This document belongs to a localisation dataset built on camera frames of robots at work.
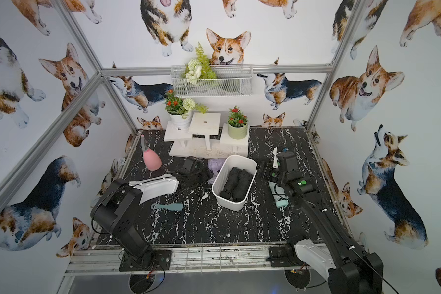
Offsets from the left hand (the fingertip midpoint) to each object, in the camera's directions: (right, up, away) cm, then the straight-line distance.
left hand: (211, 172), depth 94 cm
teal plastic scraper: (-16, -16, -6) cm, 23 cm away
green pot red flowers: (+14, +24, -8) cm, 29 cm away
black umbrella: (+11, -5, -2) cm, 12 cm away
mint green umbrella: (+34, -11, -6) cm, 36 cm away
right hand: (+23, +5, -16) cm, 29 cm away
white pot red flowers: (-15, +31, -6) cm, 34 cm away
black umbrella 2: (+15, -7, -5) cm, 17 cm away
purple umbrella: (+2, +3, +3) cm, 5 cm away
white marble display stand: (-3, +17, +6) cm, 19 cm away
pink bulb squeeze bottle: (-32, +6, +3) cm, 33 cm away
